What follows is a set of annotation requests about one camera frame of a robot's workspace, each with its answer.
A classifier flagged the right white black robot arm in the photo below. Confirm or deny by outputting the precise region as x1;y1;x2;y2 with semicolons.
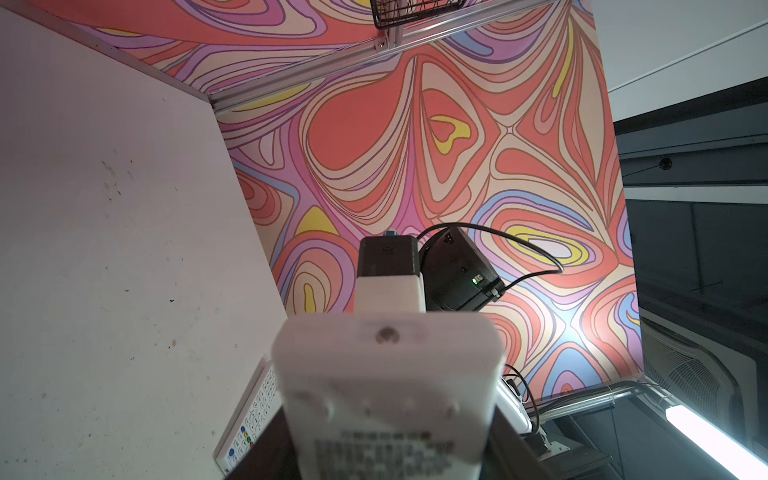
419;226;504;312

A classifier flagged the back black wire basket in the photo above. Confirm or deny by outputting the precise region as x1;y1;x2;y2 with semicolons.
370;0;466;30

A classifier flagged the small white remote control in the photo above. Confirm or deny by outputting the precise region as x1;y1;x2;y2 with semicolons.
213;356;282;476

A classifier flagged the long white remote control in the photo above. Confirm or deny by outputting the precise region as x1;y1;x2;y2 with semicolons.
271;313;504;479

